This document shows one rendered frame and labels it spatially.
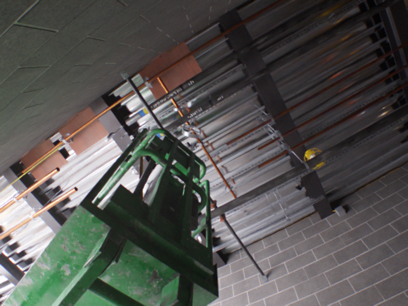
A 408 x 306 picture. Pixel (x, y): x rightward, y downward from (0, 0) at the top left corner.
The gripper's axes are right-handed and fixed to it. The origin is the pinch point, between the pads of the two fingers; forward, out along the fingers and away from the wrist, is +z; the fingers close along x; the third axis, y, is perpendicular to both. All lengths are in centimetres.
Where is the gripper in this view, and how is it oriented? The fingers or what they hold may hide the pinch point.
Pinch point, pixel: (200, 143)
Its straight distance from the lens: 295.7
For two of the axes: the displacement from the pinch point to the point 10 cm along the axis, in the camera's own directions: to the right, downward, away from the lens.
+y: 5.2, 8.0, 3.1
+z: 8.3, -3.7, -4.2
